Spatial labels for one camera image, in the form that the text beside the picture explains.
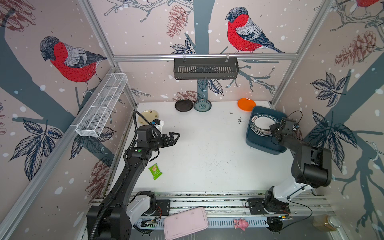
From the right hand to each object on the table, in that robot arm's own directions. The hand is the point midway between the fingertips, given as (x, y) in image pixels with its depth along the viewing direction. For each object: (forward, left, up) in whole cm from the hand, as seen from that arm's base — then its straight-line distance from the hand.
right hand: (274, 126), depth 95 cm
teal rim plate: (+5, +7, -4) cm, 9 cm away
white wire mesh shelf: (-19, +100, +24) cm, 105 cm away
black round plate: (+27, +63, -8) cm, 69 cm away
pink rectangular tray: (-53, +53, -5) cm, 75 cm away
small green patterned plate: (+26, +47, -6) cm, 54 cm away
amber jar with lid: (-50, -7, -2) cm, 51 cm away
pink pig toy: (-52, +28, -6) cm, 59 cm away
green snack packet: (-29, +74, -7) cm, 80 cm away
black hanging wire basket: (+35, +45, +22) cm, 61 cm away
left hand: (-17, +62, +12) cm, 65 cm away
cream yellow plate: (+14, +88, -6) cm, 90 cm away
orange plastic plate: (+28, +12, -7) cm, 31 cm away
